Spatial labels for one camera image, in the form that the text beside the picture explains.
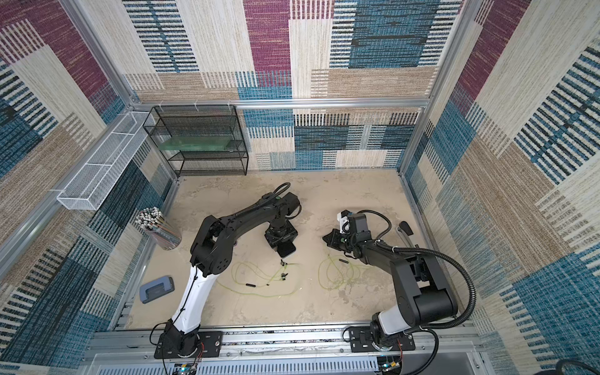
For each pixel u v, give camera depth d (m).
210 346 0.73
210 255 0.58
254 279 0.87
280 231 0.84
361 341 0.73
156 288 0.83
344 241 0.79
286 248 0.90
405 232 0.94
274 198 0.74
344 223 0.85
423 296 0.45
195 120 1.02
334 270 0.89
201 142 1.02
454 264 0.44
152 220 0.82
